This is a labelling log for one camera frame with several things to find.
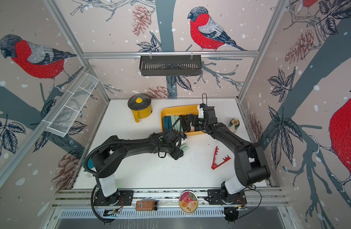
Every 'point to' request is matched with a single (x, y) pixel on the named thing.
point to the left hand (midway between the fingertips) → (182, 149)
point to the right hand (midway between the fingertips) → (190, 117)
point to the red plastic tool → (214, 165)
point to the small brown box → (145, 205)
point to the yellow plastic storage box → (181, 110)
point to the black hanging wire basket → (169, 66)
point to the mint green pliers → (184, 147)
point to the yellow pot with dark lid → (140, 105)
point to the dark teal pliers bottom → (169, 123)
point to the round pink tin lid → (188, 202)
